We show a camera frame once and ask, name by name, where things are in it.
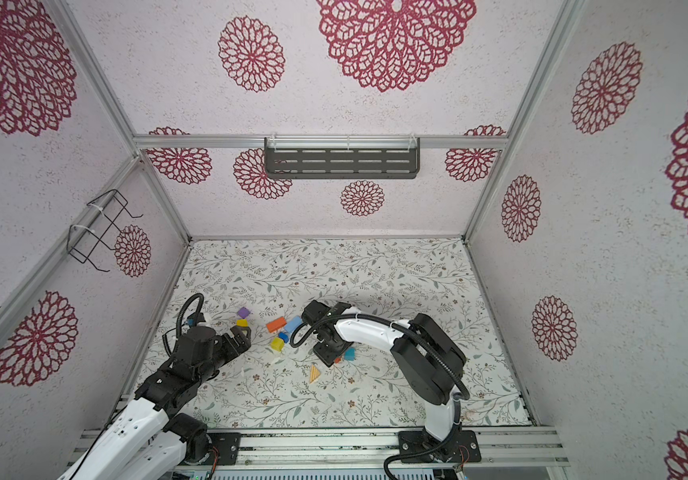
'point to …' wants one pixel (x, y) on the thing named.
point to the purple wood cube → (243, 312)
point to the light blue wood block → (291, 324)
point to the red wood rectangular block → (337, 360)
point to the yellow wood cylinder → (277, 344)
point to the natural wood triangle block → (314, 373)
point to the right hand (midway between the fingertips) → (331, 348)
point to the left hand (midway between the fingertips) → (240, 341)
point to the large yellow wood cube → (241, 323)
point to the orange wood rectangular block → (276, 324)
